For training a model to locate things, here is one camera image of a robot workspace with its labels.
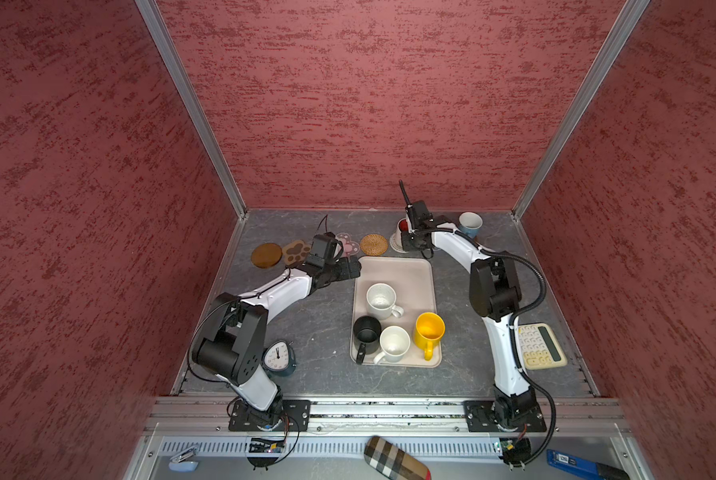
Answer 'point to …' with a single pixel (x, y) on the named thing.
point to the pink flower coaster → (349, 247)
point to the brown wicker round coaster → (374, 245)
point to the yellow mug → (430, 328)
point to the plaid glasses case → (393, 460)
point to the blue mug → (470, 223)
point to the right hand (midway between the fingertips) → (408, 247)
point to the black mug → (366, 333)
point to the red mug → (403, 225)
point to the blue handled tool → (584, 466)
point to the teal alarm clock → (279, 358)
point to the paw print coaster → (295, 252)
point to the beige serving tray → (414, 281)
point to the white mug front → (395, 342)
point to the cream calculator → (540, 346)
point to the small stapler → (181, 462)
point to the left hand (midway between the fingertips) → (348, 272)
